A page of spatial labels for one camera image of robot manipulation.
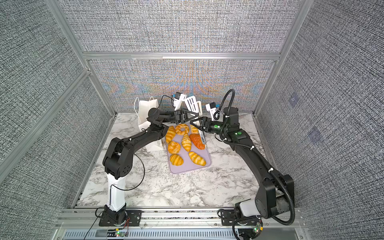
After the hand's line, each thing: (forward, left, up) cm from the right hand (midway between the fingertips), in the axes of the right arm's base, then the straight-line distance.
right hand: (194, 122), depth 74 cm
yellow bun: (-7, +11, -26) cm, 29 cm away
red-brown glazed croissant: (+7, -2, -25) cm, 26 cm away
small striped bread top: (+16, 0, -25) cm, 30 cm away
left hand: (-2, -1, +5) cm, 6 cm away
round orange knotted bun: (+2, +13, -25) cm, 29 cm away
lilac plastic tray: (-8, +4, -30) cm, 31 cm away
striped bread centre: (+6, +5, -25) cm, 27 cm away
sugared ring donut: (+18, +12, -27) cm, 34 cm away
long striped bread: (-6, -1, -26) cm, 27 cm away
